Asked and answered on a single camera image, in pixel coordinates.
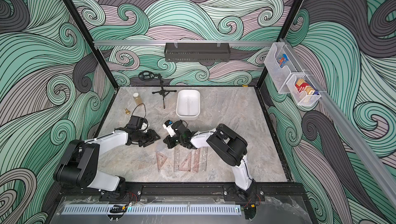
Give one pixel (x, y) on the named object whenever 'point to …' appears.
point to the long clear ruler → (203, 159)
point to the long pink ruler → (196, 160)
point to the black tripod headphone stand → (147, 76)
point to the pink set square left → (161, 159)
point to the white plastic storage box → (188, 104)
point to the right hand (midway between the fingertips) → (165, 140)
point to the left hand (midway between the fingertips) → (157, 137)
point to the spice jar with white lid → (137, 98)
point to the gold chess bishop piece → (127, 112)
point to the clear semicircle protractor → (161, 145)
